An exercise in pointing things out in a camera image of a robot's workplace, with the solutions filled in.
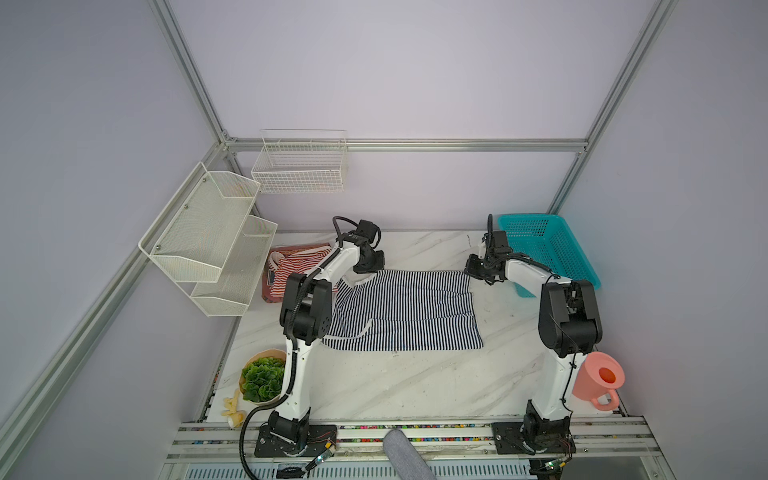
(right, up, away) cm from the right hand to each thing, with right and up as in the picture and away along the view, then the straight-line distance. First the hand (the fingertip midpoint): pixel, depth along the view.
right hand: (466, 266), depth 102 cm
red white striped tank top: (-63, +2, -2) cm, 63 cm away
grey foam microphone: (-23, -44, -32) cm, 59 cm away
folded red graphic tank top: (-69, -2, 0) cm, 69 cm away
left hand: (-31, -1, 0) cm, 31 cm away
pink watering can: (+26, -27, -28) cm, 47 cm away
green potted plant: (-58, -26, -29) cm, 70 cm away
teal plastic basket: (+36, +10, +14) cm, 40 cm away
